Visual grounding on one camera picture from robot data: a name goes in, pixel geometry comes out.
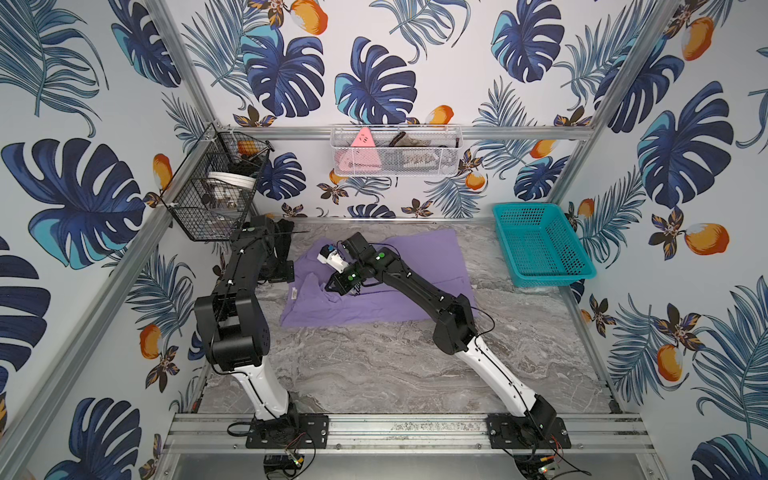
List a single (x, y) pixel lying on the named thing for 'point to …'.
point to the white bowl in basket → (237, 180)
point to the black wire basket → (216, 193)
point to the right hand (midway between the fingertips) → (328, 285)
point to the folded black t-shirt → (282, 230)
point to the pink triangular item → (361, 156)
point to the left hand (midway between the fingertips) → (270, 276)
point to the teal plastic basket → (540, 245)
